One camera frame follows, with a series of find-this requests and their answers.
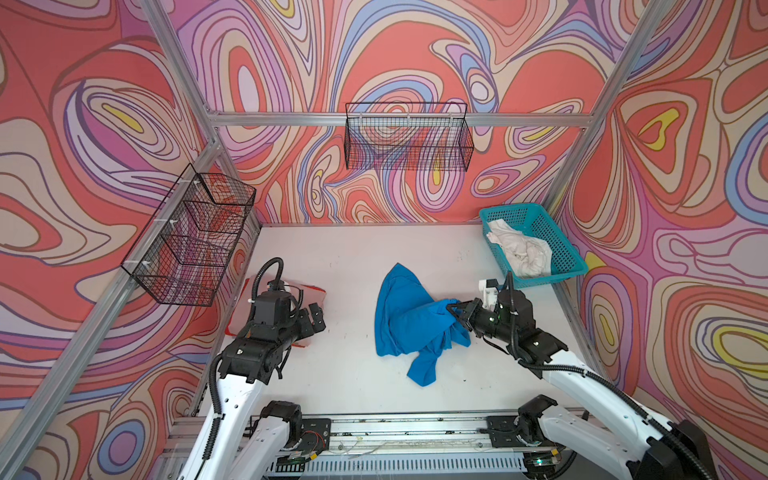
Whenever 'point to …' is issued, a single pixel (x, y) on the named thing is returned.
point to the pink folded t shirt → (308, 295)
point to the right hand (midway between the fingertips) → (449, 313)
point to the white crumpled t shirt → (524, 256)
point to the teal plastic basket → (532, 221)
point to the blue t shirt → (408, 320)
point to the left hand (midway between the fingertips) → (313, 313)
